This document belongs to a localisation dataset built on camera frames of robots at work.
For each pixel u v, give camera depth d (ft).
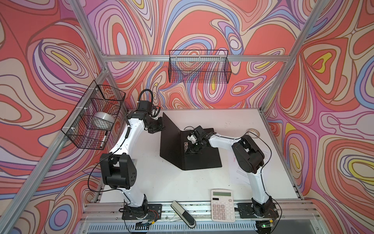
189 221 2.18
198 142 2.77
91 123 2.34
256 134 3.41
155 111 2.40
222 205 2.42
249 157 1.80
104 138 2.40
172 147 3.22
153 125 2.36
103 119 2.32
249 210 2.42
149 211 2.40
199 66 3.15
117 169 1.47
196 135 2.67
